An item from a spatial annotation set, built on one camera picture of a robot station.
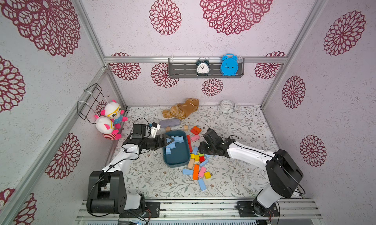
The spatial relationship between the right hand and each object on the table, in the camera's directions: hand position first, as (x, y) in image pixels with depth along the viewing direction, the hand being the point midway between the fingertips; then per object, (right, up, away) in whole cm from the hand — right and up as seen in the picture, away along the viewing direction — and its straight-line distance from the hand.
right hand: (198, 147), depth 88 cm
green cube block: (+2, -5, +2) cm, 6 cm away
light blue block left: (-7, -14, -2) cm, 16 cm away
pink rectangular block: (-2, +4, +12) cm, 13 cm away
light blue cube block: (-14, +4, +10) cm, 17 cm away
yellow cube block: (-3, -6, +2) cm, 7 cm away
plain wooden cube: (-8, +11, +16) cm, 21 cm away
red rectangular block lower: (-5, -2, +9) cm, 10 cm away
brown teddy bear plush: (-12, +23, +17) cm, 31 cm away
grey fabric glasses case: (-22, +14, +18) cm, 32 cm away
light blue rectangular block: (-17, 0, +9) cm, 19 cm away
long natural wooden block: (-5, -10, -1) cm, 11 cm away
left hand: (-17, +4, -4) cm, 18 cm away
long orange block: (-2, -14, -3) cm, 15 cm away
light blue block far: (-1, -3, +7) cm, 8 cm away
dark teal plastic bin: (-12, -7, +8) cm, 16 cm away
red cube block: (+2, -8, +2) cm, 8 cm away
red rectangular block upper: (-6, +3, +11) cm, 13 cm away
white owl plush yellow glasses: (-54, +22, +5) cm, 59 cm away
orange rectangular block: (+2, +9, +18) cm, 20 cm away
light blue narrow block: (+4, -9, 0) cm, 10 cm away
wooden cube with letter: (-21, +10, +17) cm, 29 cm away
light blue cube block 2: (-11, +3, +10) cm, 15 cm away
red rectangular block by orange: (-2, +8, +16) cm, 18 cm away
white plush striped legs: (-54, +13, -5) cm, 56 cm away
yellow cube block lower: (-1, -7, +2) cm, 7 cm away
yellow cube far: (+5, -15, -4) cm, 17 cm away
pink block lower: (+3, -14, -1) cm, 14 cm away
